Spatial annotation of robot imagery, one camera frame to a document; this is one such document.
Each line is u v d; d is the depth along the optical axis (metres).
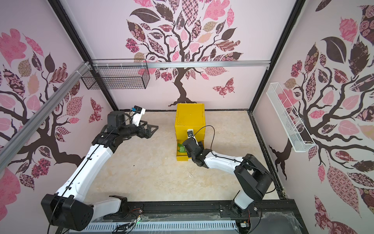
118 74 0.95
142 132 0.65
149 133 0.67
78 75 0.80
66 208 0.38
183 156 0.94
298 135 0.66
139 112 0.65
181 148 0.95
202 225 0.78
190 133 0.76
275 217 0.72
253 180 0.44
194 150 0.67
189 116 0.88
